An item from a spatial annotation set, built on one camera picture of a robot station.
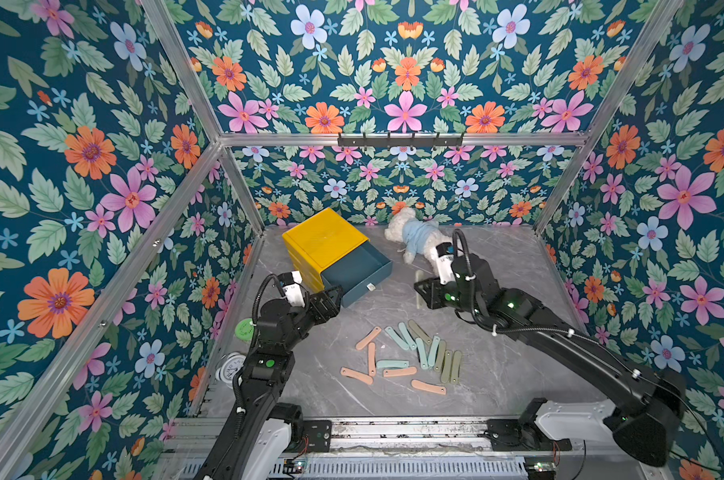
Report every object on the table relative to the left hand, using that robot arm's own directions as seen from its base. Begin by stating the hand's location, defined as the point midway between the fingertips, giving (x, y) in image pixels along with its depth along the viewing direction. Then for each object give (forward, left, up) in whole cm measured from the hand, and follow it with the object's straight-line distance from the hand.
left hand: (336, 291), depth 74 cm
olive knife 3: (-10, -28, -22) cm, 37 cm away
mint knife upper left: (-4, -16, -23) cm, 28 cm away
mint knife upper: (-4, -19, -23) cm, 31 cm away
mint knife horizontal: (-11, -12, -23) cm, 29 cm away
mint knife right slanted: (-9, -27, -23) cm, 36 cm away
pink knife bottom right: (-19, -23, -24) cm, 38 cm away
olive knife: (-3, -23, -22) cm, 32 cm away
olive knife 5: (-12, -33, -23) cm, 42 cm away
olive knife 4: (-13, -29, -22) cm, 39 cm away
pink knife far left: (-14, -4, -24) cm, 28 cm away
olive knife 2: (-1, -21, +4) cm, 21 cm away
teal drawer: (+8, -6, -4) cm, 10 cm away
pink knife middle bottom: (-14, -15, -23) cm, 31 cm away
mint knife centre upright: (-9, -23, -23) cm, 34 cm away
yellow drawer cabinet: (+18, +5, -1) cm, 19 cm away
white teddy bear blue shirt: (+30, -27, -14) cm, 43 cm away
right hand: (0, -23, +2) cm, 23 cm away
